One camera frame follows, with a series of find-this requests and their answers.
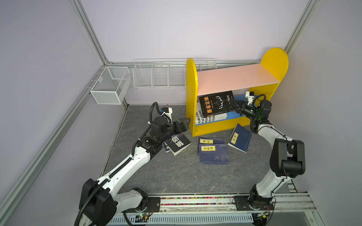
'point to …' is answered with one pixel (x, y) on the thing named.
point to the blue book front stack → (213, 154)
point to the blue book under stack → (209, 140)
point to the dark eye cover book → (178, 142)
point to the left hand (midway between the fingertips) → (186, 122)
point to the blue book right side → (240, 138)
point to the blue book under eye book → (166, 149)
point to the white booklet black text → (216, 104)
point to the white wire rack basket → (166, 73)
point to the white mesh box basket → (113, 86)
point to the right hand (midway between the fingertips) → (229, 102)
